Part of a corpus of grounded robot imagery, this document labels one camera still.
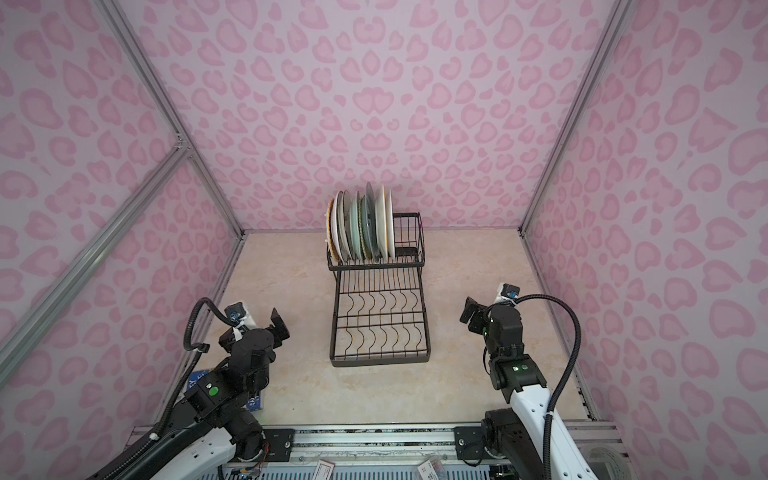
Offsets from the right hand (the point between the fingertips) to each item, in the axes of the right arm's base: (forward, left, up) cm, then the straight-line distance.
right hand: (482, 301), depth 79 cm
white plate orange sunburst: (+10, +24, +19) cm, 32 cm away
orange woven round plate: (+9, +39, +17) cm, 44 cm away
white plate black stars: (+12, +27, +18) cm, 34 cm away
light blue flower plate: (+9, +33, +18) cm, 38 cm away
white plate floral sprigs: (+9, +36, +18) cm, 41 cm away
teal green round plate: (+9, +30, +9) cm, 33 cm away
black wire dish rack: (+7, +28, -15) cm, 33 cm away
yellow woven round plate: (+11, +32, +18) cm, 38 cm away
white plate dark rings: (+9, +37, +19) cm, 43 cm away
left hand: (-6, +56, +3) cm, 57 cm away
